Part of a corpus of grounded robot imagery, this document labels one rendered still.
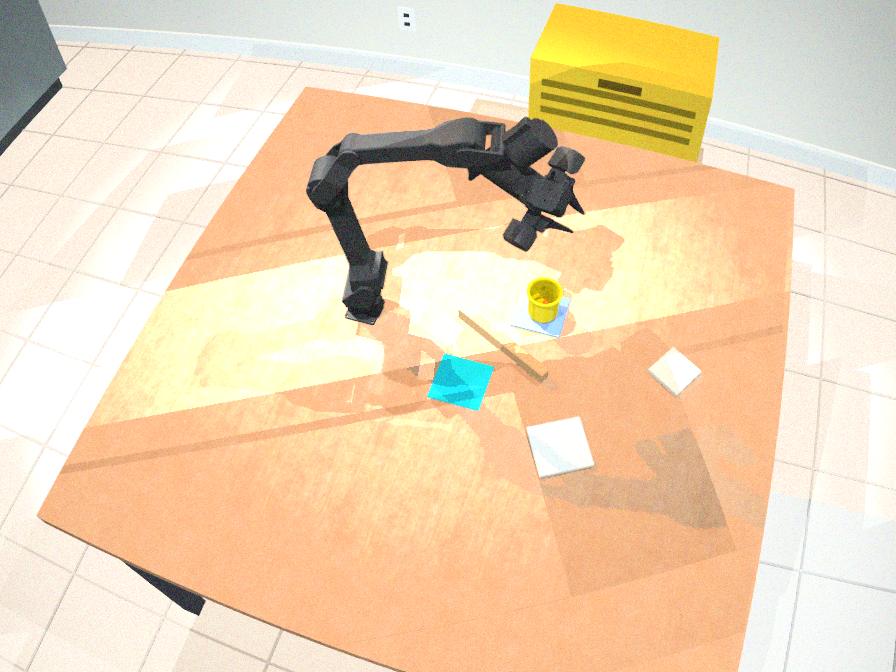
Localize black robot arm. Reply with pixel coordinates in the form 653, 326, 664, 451
306, 116, 573, 325

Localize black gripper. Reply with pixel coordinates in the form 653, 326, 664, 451
502, 146, 586, 252

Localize yellow translucent cup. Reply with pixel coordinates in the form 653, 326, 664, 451
526, 278, 563, 323

